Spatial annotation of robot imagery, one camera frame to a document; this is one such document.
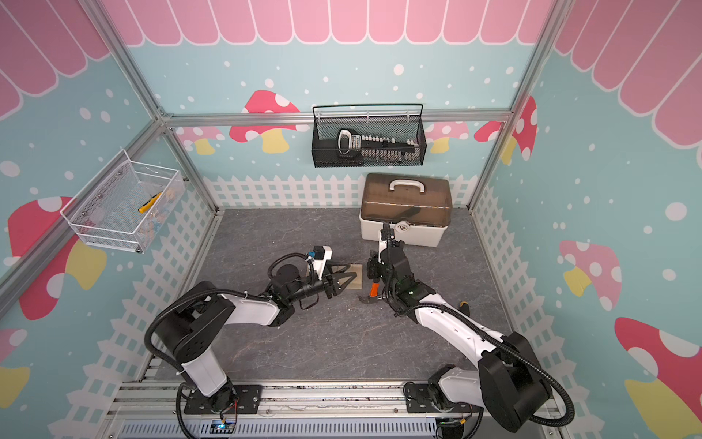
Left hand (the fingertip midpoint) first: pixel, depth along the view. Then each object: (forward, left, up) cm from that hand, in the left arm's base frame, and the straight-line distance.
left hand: (354, 274), depth 81 cm
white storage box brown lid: (+25, -21, +4) cm, 33 cm away
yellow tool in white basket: (+11, +58, +17) cm, 61 cm away
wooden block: (+3, -1, -11) cm, 11 cm away
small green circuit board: (-37, +35, -17) cm, 54 cm away
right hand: (+7, -6, +3) cm, 9 cm away
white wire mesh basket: (+11, +66, +15) cm, 69 cm away
